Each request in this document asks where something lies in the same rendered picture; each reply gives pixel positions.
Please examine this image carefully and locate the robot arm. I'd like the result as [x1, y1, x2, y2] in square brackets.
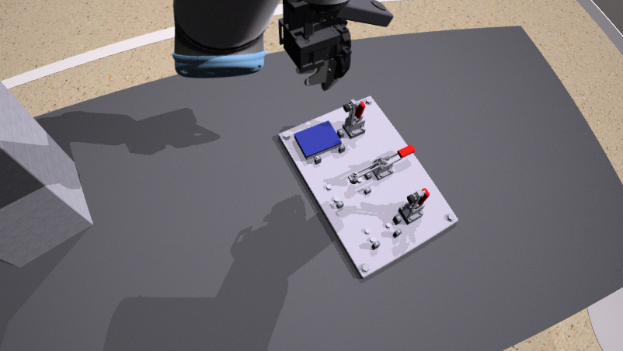
[172, 0, 393, 78]

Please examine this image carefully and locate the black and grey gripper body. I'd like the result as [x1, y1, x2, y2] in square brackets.
[278, 0, 351, 73]

